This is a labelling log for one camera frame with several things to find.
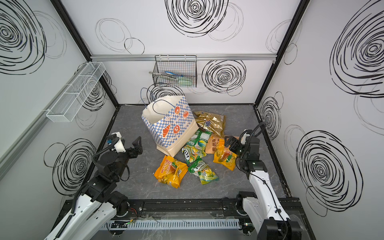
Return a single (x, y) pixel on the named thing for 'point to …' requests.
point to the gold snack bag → (214, 123)
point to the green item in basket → (182, 80)
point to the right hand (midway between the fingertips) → (229, 139)
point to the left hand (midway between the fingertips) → (133, 138)
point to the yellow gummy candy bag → (171, 171)
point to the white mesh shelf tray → (67, 108)
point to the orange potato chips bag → (212, 142)
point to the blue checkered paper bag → (169, 123)
